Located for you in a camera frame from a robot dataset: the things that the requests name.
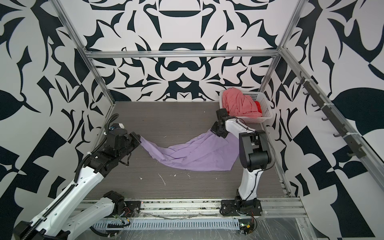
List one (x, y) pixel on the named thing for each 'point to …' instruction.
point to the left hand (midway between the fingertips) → (140, 132)
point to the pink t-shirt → (237, 104)
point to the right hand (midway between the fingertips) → (215, 130)
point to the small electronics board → (246, 226)
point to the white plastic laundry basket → (267, 113)
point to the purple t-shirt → (211, 152)
